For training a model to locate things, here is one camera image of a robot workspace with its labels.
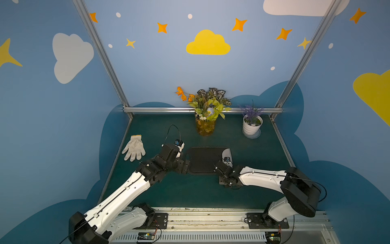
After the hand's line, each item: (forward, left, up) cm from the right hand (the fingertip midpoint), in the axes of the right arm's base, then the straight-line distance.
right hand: (224, 176), depth 89 cm
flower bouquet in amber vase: (+37, +12, +22) cm, 45 cm away
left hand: (+1, +25, +18) cm, 31 cm away
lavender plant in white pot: (+35, -19, +13) cm, 42 cm away
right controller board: (-28, -22, -2) cm, 36 cm away
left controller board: (-32, +39, -1) cm, 50 cm away
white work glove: (+16, +59, +1) cm, 62 cm away
